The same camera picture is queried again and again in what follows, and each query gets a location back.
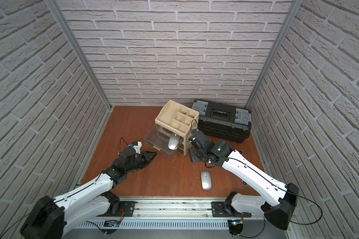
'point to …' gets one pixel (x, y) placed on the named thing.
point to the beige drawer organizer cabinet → (180, 120)
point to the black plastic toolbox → (227, 122)
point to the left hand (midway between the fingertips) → (159, 152)
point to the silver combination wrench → (242, 183)
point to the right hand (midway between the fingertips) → (197, 152)
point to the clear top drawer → (158, 138)
